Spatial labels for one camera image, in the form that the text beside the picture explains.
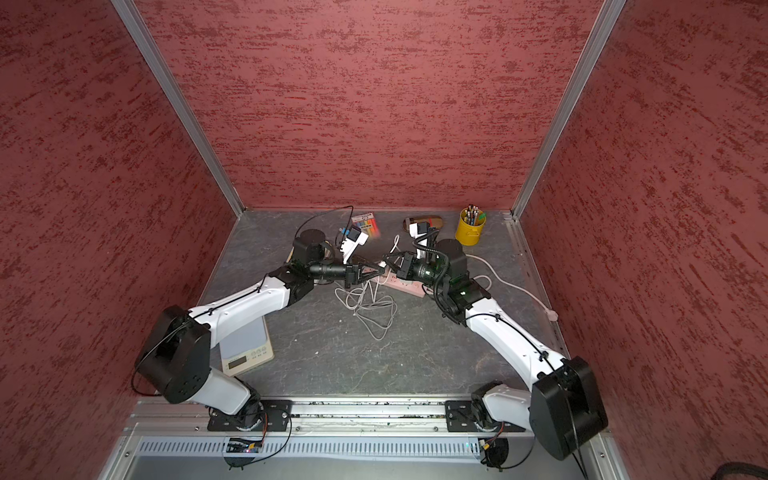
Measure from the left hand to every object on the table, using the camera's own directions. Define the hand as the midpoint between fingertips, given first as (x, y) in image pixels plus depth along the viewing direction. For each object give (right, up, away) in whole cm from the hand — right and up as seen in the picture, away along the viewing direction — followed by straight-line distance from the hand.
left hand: (381, 275), depth 75 cm
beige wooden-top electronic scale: (-34, +4, +28) cm, 44 cm away
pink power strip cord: (+55, -15, +20) cm, 61 cm away
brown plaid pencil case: (+20, +16, +41) cm, 48 cm away
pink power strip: (+2, 0, -7) cm, 7 cm away
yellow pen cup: (+30, +11, +30) cm, 44 cm away
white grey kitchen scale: (-38, -22, +7) cm, 45 cm away
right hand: (0, +3, -1) cm, 3 cm away
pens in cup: (+30, +17, +22) cm, 41 cm away
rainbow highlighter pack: (-7, +15, +41) cm, 45 cm away
